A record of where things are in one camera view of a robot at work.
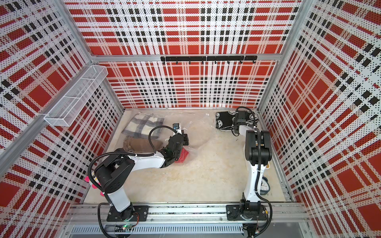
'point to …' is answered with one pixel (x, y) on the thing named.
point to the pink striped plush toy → (87, 179)
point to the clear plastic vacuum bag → (198, 129)
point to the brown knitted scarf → (141, 145)
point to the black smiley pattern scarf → (224, 119)
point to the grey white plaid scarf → (140, 124)
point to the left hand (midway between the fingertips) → (185, 130)
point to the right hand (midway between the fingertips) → (238, 120)
